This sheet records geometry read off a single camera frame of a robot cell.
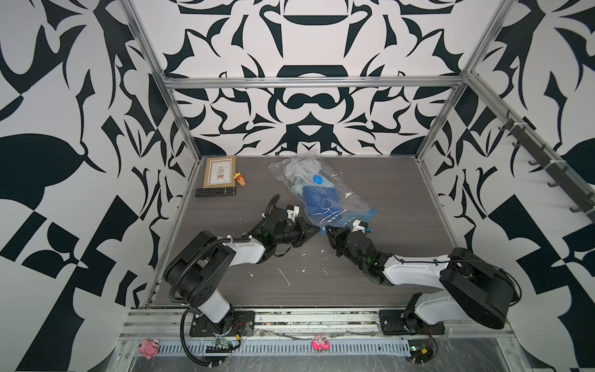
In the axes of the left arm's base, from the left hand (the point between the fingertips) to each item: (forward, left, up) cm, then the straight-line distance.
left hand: (319, 223), depth 84 cm
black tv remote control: (+23, +43, -10) cm, 50 cm away
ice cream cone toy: (+30, +33, -9) cm, 45 cm away
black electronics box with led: (-37, -28, -13) cm, 48 cm away
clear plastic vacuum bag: (+13, -16, -9) cm, 22 cm away
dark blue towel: (+15, -2, -8) cm, 17 cm away
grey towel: (+30, +5, -4) cm, 30 cm away
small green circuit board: (-33, +31, -11) cm, 47 cm away
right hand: (+1, -2, -1) cm, 2 cm away
